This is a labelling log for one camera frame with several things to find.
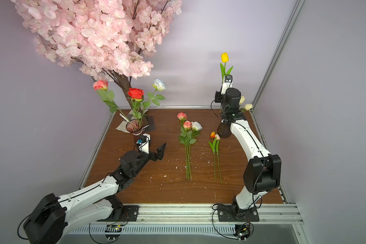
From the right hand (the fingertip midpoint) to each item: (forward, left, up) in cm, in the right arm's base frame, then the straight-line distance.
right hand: (225, 82), depth 77 cm
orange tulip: (-16, +4, -39) cm, 42 cm away
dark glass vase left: (-12, +52, -22) cm, 58 cm away
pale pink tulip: (-10, 0, -38) cm, 39 cm away
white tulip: (-6, -14, -11) cm, 19 cm away
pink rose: (+7, +24, -35) cm, 43 cm away
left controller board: (-62, +55, -42) cm, 93 cm away
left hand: (-25, +34, -19) cm, 46 cm away
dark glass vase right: (-5, -5, -35) cm, 36 cm away
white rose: (-2, +15, -35) cm, 38 cm away
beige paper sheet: (0, +69, -38) cm, 79 cm away
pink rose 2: (-2, +21, -34) cm, 40 cm away
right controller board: (-60, -7, -41) cm, 73 cm away
